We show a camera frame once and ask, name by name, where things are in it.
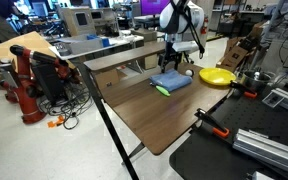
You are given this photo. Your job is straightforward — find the stacked cardboard boxes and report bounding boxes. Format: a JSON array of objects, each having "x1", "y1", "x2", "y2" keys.
[{"x1": 218, "y1": 35, "x2": 253, "y2": 73}]

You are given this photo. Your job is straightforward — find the red fire extinguisher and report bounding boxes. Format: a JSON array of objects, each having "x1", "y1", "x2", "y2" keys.
[{"x1": 200, "y1": 14, "x2": 209, "y2": 36}]

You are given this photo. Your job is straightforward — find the red pedestal robot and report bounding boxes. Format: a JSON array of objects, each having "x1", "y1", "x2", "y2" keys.
[{"x1": 0, "y1": 44, "x2": 82, "y2": 125}]

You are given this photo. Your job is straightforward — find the yellow plastic plate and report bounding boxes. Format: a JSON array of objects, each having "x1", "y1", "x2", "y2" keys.
[{"x1": 198, "y1": 67, "x2": 238, "y2": 87}]

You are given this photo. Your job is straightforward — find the purple lit monitor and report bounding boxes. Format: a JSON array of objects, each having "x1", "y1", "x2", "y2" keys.
[{"x1": 139, "y1": 0, "x2": 171, "y2": 17}]

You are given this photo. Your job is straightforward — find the brown cardboard box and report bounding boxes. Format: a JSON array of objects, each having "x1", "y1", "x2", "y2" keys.
[{"x1": 93, "y1": 68, "x2": 121, "y2": 90}]

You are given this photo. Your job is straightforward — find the grey equipment case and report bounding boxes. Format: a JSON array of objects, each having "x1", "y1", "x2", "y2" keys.
[{"x1": 55, "y1": 34, "x2": 104, "y2": 57}]

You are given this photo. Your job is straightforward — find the large tan cardboard panel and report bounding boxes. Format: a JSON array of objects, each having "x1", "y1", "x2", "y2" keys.
[{"x1": 0, "y1": 30, "x2": 77, "y2": 71}]

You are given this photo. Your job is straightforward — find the person in dark shirt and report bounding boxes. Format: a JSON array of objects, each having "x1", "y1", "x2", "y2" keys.
[{"x1": 0, "y1": 0, "x2": 27, "y2": 43}]

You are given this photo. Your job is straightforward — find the green marker pen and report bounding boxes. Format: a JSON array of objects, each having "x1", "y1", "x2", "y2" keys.
[{"x1": 154, "y1": 85, "x2": 172, "y2": 98}]

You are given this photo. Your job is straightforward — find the white side table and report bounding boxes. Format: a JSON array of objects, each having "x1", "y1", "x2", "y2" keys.
[{"x1": 48, "y1": 33, "x2": 146, "y2": 62}]

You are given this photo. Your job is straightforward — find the beige machine cabinet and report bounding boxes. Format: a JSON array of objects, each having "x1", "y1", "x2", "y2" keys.
[{"x1": 56, "y1": 5, "x2": 98, "y2": 38}]

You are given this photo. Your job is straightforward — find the blue towel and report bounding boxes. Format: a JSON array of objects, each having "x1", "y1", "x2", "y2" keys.
[{"x1": 149, "y1": 68, "x2": 194, "y2": 93}]

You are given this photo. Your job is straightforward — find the cardboard box under shelf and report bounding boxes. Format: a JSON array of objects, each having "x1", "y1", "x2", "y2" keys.
[{"x1": 139, "y1": 53, "x2": 159, "y2": 70}]

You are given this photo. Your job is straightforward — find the long aluminium extrusion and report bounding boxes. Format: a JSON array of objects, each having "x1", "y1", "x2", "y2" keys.
[{"x1": 231, "y1": 127, "x2": 288, "y2": 179}]

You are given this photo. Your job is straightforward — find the black and white ball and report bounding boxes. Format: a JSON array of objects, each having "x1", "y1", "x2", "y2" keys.
[{"x1": 184, "y1": 68, "x2": 195, "y2": 78}]

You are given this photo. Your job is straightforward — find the raised wooden shelf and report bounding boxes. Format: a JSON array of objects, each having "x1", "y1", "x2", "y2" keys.
[{"x1": 83, "y1": 41, "x2": 167, "y2": 72}]

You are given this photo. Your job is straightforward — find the short aluminium extrusion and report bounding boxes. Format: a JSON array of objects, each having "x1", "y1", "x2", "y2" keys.
[{"x1": 261, "y1": 86, "x2": 288, "y2": 118}]

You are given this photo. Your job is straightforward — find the black floor cables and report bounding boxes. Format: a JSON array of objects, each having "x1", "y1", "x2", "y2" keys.
[{"x1": 37, "y1": 81, "x2": 97, "y2": 132}]

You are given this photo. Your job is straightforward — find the steel pot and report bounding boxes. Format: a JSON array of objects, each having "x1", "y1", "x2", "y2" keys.
[{"x1": 237, "y1": 69, "x2": 273, "y2": 95}]

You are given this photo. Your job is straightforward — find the blue plastic box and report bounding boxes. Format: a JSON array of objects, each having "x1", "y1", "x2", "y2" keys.
[{"x1": 99, "y1": 37, "x2": 112, "y2": 48}]

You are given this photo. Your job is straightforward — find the black table frame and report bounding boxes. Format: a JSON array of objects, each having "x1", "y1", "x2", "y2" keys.
[{"x1": 73, "y1": 61, "x2": 148, "y2": 180}]

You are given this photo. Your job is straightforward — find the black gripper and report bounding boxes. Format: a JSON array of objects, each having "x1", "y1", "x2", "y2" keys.
[{"x1": 159, "y1": 49, "x2": 185, "y2": 74}]

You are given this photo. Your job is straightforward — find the orange floor tape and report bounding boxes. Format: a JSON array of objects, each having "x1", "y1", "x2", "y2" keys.
[{"x1": 46, "y1": 114, "x2": 66, "y2": 130}]

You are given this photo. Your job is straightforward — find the black perforated breadboard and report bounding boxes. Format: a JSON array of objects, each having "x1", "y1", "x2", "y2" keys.
[{"x1": 168, "y1": 74, "x2": 288, "y2": 180}]

